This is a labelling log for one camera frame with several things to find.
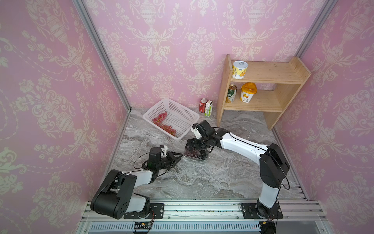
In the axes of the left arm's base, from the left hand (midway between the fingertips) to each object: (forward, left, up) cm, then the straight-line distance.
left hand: (183, 157), depth 86 cm
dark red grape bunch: (+4, -6, -3) cm, 7 cm away
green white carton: (+39, -18, +3) cm, 43 cm away
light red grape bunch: (+32, +20, -4) cm, 38 cm away
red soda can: (+43, -13, +1) cm, 45 cm away
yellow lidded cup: (+34, -40, +24) cm, 58 cm away
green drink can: (+30, -29, +24) cm, 48 cm away
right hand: (+5, -5, +5) cm, 8 cm away
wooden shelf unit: (+51, -62, +13) cm, 82 cm away
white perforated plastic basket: (+35, +10, -5) cm, 37 cm away
